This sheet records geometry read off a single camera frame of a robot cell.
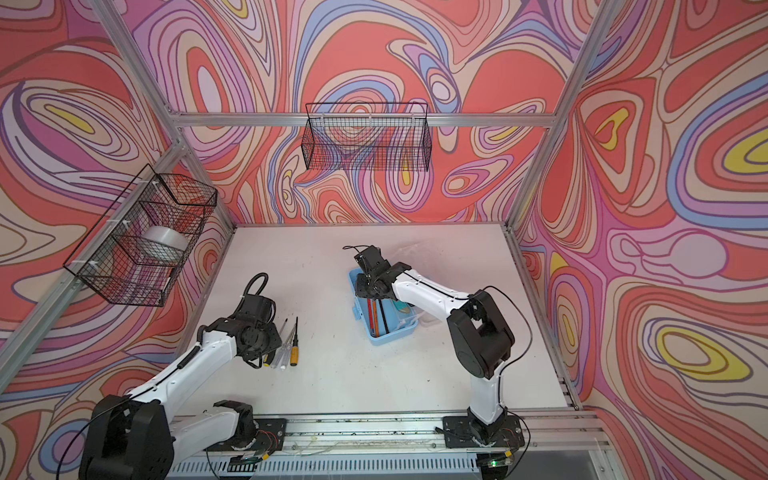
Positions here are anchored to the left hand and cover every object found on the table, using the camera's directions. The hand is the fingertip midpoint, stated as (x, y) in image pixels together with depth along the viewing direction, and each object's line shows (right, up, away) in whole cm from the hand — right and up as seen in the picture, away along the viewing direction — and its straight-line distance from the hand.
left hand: (278, 340), depth 87 cm
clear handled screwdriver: (+1, -5, -1) cm, 5 cm away
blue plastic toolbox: (+37, +7, -2) cm, 37 cm away
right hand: (+26, +13, +4) cm, 29 cm away
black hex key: (+31, +5, +7) cm, 32 cm away
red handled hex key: (+27, +5, +7) cm, 28 cm away
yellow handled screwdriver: (+5, -3, 0) cm, 6 cm away
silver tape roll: (-21, +28, -16) cm, 39 cm away
